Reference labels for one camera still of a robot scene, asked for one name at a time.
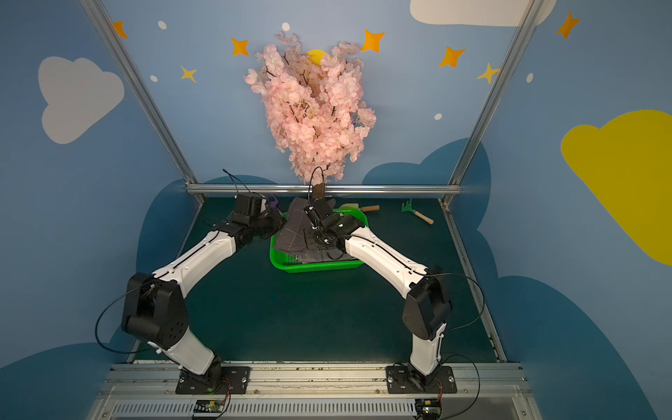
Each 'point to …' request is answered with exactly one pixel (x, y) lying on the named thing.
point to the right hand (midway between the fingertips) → (316, 233)
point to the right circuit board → (428, 408)
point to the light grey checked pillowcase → (316, 255)
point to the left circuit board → (209, 406)
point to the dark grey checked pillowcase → (296, 233)
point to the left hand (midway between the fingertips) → (288, 214)
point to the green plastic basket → (290, 263)
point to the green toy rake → (409, 207)
